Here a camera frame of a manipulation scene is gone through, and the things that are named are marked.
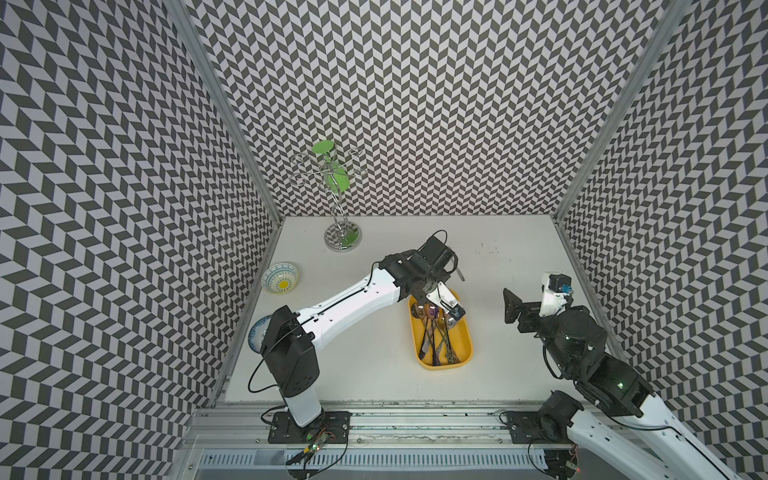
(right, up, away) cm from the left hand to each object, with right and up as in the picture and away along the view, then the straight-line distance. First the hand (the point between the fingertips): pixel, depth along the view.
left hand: (434, 274), depth 80 cm
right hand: (+20, -4, -10) cm, 23 cm away
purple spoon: (+1, -13, +12) cm, 18 cm away
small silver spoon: (+12, -3, +23) cm, 26 cm away
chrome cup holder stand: (-32, +11, +33) cm, 47 cm away
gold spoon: (+6, -24, +4) cm, 25 cm away
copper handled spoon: (-3, -13, +11) cm, 18 cm away
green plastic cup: (-30, +30, +14) cm, 44 cm away
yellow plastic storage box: (+3, -20, +7) cm, 22 cm away
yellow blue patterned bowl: (-50, -3, +20) cm, 54 cm away
